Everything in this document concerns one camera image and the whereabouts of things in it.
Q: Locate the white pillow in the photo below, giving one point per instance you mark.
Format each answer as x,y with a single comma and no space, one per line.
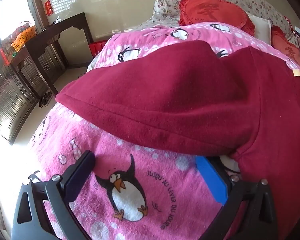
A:
261,26

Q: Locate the pair of dark shoes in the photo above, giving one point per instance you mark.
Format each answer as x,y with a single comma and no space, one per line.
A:
45,100

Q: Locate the pink penguin blanket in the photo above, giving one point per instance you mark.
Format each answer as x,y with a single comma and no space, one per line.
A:
95,130

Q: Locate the red plastic crate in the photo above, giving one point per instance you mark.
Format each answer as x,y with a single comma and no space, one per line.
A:
96,48

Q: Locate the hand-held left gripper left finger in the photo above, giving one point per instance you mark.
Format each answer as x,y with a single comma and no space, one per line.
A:
77,177

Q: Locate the red heart pillow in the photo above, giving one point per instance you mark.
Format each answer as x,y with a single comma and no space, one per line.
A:
210,10
287,50

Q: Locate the red paper wall sticker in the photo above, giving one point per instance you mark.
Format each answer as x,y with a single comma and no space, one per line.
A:
49,7

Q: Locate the dark wooden table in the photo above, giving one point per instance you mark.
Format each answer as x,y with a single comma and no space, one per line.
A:
52,32

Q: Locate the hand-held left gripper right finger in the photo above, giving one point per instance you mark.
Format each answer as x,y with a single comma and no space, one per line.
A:
211,177

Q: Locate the maroon sweater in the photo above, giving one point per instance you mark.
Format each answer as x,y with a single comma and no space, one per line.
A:
165,92

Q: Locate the window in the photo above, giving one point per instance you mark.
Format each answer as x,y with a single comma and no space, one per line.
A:
10,17

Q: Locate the orange plastic basket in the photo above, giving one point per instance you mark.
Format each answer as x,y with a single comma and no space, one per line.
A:
22,38

